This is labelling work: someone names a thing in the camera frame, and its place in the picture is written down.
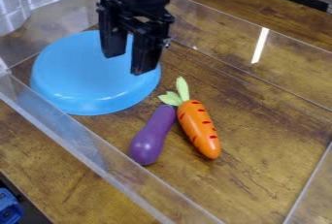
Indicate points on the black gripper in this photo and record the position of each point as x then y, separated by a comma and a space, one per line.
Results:
147, 20

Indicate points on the purple toy eggplant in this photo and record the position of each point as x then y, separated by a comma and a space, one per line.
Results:
147, 143

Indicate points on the blue upturned tray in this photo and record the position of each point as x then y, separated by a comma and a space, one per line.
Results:
84, 83

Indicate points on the orange toy carrot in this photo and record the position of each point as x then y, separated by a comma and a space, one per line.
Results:
194, 120

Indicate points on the blue object at corner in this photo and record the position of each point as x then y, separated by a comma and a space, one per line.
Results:
10, 211

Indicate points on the clear acrylic enclosure wall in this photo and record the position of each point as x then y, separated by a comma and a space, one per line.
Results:
255, 58

